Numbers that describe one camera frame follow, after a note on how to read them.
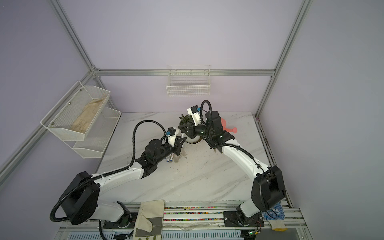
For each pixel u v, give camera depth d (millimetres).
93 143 902
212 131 607
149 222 717
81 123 752
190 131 662
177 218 752
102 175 469
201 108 646
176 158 956
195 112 660
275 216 746
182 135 748
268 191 425
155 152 613
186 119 930
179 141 759
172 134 664
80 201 419
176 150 705
